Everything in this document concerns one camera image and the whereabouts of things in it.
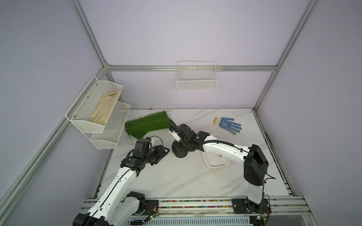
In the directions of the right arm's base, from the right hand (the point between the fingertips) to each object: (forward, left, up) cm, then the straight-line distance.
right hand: (178, 143), depth 85 cm
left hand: (-8, +6, +2) cm, 10 cm away
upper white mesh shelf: (+11, +48, +19) cm, 53 cm away
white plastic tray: (-6, -23, -12) cm, 27 cm away
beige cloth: (+9, +43, +19) cm, 48 cm away
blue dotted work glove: (+25, -37, -12) cm, 46 cm away
